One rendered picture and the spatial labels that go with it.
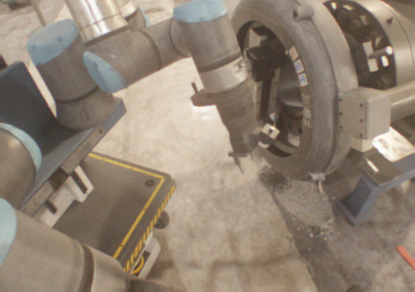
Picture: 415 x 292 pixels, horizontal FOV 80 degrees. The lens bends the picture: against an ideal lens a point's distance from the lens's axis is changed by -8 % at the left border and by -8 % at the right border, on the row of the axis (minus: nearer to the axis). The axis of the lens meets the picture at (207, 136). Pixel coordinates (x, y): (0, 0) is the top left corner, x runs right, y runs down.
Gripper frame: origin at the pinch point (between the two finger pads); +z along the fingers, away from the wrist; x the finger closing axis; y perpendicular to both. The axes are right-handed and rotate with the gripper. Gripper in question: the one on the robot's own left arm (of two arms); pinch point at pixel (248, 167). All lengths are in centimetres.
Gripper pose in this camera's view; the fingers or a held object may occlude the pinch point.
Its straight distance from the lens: 62.7
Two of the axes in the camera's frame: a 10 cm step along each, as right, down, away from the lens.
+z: 3.6, 8.4, 4.0
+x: 5.3, -5.4, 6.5
